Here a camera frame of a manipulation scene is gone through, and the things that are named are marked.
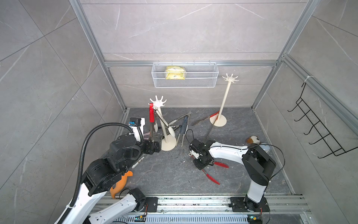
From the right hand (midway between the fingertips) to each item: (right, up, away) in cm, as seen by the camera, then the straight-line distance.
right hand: (200, 165), depth 88 cm
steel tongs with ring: (-6, +34, +26) cm, 44 cm away
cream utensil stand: (+20, +29, +23) cm, 42 cm away
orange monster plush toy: (-47, -7, -10) cm, 48 cm away
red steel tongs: (+6, -5, -6) cm, 10 cm away
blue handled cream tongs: (-11, +20, +18) cm, 30 cm away
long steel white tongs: (-18, +24, -11) cm, 32 cm away
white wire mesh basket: (0, +63, +12) cm, 64 cm away
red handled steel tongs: (+17, +34, +26) cm, 46 cm away
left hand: (-24, +25, -30) cm, 45 cm away
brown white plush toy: (+40, +15, +10) cm, 44 cm away
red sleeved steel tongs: (-28, +32, -17) cm, 45 cm away
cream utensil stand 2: (-21, +14, +10) cm, 27 cm away
